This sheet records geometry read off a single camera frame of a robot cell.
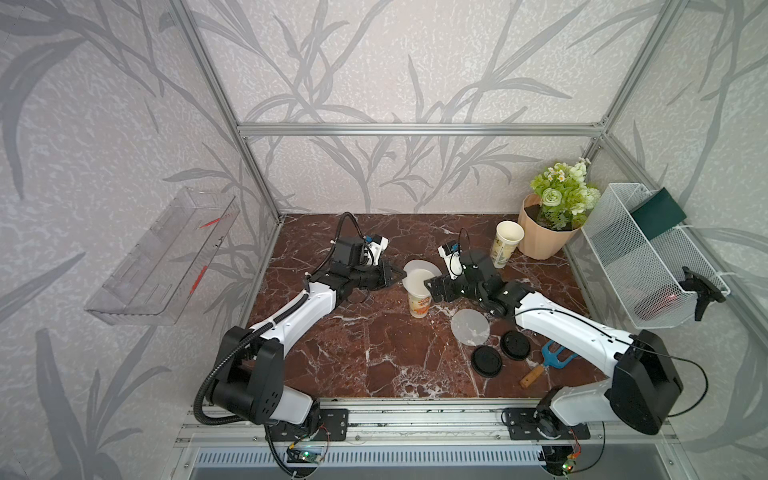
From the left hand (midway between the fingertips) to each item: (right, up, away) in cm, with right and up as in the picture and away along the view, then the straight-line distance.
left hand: (405, 275), depth 80 cm
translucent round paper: (+20, -17, +10) cm, 28 cm away
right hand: (+9, 0, +3) cm, 9 cm away
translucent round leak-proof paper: (+3, 0, +4) cm, 5 cm away
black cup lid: (+32, -21, +6) cm, 39 cm away
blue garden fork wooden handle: (+41, -24, +3) cm, 48 cm away
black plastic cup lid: (+23, -25, +2) cm, 34 cm away
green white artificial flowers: (+47, +23, +6) cm, 53 cm away
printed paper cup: (+4, -10, +6) cm, 13 cm away
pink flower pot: (+44, +9, +18) cm, 48 cm away
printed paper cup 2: (+34, +11, +16) cm, 39 cm away
